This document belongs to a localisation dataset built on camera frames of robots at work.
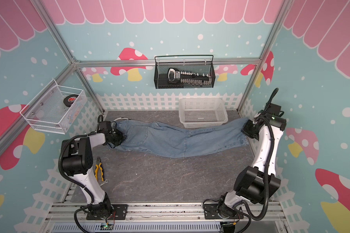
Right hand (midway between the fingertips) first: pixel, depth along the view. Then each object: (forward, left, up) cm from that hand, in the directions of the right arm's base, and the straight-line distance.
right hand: (245, 129), depth 77 cm
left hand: (+12, +72, -21) cm, 76 cm away
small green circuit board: (-40, +72, -25) cm, 86 cm away
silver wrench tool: (-18, +79, -24) cm, 85 cm away
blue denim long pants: (+9, +46, -22) cm, 52 cm away
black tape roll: (+15, +95, +10) cm, 97 cm away
